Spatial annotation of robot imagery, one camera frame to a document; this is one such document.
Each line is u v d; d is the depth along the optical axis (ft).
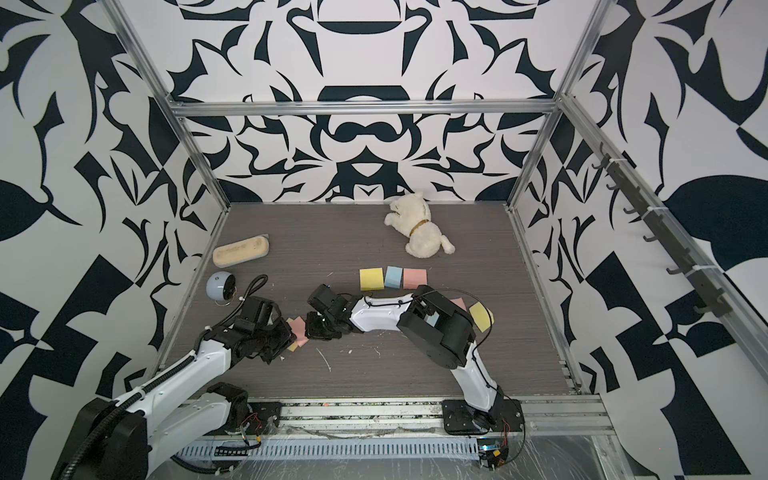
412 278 3.26
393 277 3.26
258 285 2.48
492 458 2.33
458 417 2.42
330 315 2.31
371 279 3.25
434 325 1.80
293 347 2.75
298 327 2.74
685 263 1.66
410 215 3.44
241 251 3.35
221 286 2.91
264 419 2.44
